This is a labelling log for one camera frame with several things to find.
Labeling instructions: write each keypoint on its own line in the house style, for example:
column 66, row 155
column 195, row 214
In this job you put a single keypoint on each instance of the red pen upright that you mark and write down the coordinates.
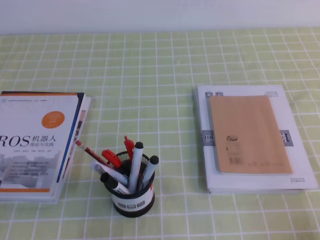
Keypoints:
column 129, row 145

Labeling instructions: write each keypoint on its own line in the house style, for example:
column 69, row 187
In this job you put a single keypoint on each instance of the red clip pen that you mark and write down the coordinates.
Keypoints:
column 112, row 158

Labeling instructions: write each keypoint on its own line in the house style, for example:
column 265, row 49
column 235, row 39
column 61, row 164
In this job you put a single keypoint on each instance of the black mesh pen holder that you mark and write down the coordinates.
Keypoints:
column 139, row 203

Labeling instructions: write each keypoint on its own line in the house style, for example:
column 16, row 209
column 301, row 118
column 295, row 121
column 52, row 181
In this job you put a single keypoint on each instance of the white grey pen lying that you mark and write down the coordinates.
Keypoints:
column 99, row 168

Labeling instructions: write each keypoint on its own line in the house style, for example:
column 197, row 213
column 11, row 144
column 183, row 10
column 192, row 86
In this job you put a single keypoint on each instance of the green checkered tablecloth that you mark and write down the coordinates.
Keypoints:
column 142, row 86

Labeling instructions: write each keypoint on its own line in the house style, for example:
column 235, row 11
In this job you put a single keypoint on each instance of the grey marker black cap right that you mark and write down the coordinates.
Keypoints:
column 148, row 172

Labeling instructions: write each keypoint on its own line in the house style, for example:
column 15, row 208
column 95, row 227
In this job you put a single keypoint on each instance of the grey marker black cap tall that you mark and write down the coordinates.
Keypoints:
column 135, row 166

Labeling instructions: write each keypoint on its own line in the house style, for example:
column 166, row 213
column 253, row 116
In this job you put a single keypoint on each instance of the red pencil with eraser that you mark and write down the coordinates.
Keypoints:
column 90, row 152

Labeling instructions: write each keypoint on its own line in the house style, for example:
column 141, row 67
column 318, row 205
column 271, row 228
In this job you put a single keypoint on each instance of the white marker black cap low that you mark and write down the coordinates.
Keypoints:
column 111, row 183

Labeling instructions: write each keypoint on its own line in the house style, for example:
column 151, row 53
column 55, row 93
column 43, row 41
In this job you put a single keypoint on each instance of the tan kraft notebook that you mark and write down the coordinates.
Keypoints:
column 247, row 137

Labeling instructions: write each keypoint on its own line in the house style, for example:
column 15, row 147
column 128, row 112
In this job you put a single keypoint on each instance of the white ROS textbook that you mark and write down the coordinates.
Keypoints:
column 32, row 140

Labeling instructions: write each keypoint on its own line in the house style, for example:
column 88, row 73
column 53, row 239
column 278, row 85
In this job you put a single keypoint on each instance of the white book under ROS textbook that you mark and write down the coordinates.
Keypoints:
column 72, row 150

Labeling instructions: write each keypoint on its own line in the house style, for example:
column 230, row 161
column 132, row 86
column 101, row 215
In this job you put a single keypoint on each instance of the large white book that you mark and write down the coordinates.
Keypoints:
column 302, row 178

